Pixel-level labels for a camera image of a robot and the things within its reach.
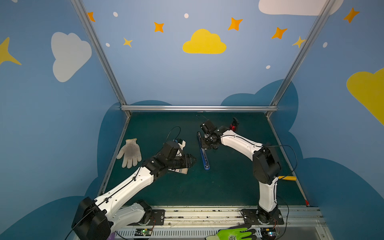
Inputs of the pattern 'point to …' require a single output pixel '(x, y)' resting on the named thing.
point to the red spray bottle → (233, 126)
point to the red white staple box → (183, 170)
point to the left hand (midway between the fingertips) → (195, 161)
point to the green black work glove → (240, 232)
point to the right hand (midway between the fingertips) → (204, 143)
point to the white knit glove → (131, 153)
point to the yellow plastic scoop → (289, 178)
